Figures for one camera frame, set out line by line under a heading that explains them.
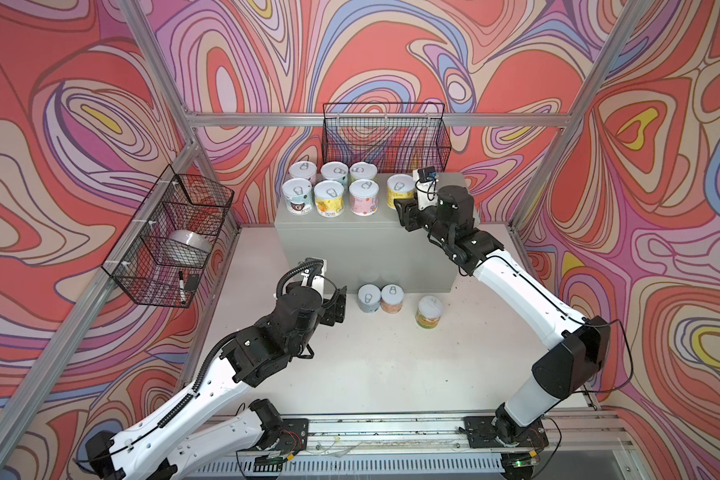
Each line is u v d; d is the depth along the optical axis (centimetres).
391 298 93
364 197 72
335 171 77
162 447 40
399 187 73
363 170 78
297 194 72
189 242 73
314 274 53
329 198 71
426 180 62
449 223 56
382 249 88
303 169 78
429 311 89
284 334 47
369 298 93
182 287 72
